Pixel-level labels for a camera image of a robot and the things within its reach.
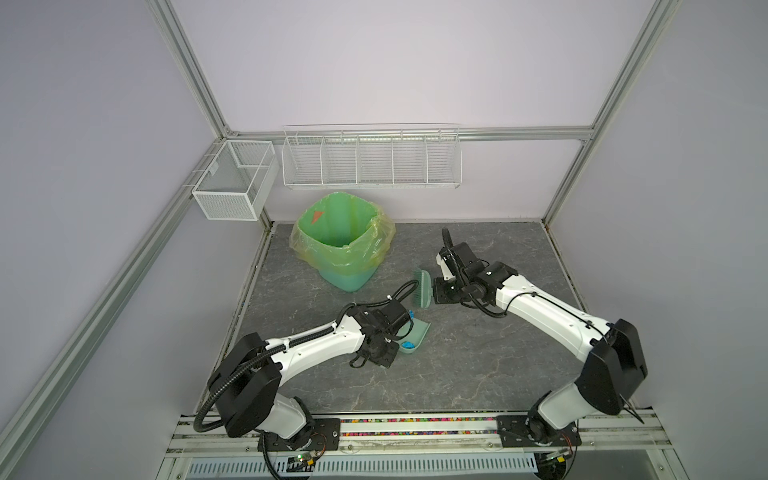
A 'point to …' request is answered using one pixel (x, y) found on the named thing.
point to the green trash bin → (343, 235)
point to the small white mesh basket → (239, 182)
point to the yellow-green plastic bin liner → (388, 241)
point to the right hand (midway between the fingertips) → (434, 295)
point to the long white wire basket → (372, 156)
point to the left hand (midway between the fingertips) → (382, 360)
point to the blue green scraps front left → (409, 344)
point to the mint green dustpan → (410, 335)
